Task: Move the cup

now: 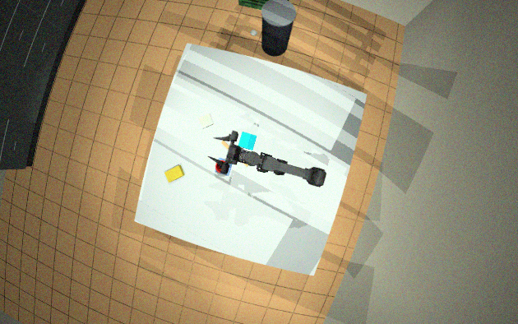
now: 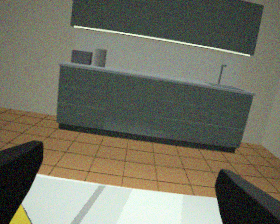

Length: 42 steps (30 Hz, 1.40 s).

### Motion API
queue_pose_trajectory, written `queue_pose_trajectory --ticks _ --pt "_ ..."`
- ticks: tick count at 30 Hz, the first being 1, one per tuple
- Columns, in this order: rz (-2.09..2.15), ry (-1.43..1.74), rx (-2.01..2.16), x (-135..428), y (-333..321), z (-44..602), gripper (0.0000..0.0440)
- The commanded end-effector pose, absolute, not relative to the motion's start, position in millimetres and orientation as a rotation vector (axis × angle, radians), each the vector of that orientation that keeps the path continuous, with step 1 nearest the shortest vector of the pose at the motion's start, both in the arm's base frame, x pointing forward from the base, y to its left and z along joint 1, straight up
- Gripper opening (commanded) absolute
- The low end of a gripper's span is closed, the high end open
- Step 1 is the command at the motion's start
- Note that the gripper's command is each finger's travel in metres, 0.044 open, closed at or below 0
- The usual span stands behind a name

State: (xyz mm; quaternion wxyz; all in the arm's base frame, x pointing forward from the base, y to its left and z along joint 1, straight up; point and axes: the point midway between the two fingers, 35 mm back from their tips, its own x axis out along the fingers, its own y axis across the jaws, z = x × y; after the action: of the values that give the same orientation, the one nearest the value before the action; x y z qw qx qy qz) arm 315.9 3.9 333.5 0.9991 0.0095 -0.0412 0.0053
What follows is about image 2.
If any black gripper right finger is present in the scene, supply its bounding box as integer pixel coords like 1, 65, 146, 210
214, 169, 280, 224

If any yellow rectangular block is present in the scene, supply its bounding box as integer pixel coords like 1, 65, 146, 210
10, 205, 31, 224

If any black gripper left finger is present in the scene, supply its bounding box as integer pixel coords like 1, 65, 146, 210
0, 140, 44, 224

